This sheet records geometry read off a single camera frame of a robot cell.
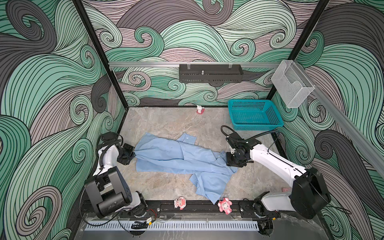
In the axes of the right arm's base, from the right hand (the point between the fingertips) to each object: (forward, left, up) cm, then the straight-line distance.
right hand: (228, 164), depth 83 cm
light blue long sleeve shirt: (+6, +28, -4) cm, 29 cm away
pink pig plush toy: (-20, +5, -2) cm, 21 cm away
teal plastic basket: (+43, -28, -7) cm, 51 cm away
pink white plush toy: (-19, +27, -2) cm, 33 cm away
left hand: (+6, +54, +3) cm, 54 cm away
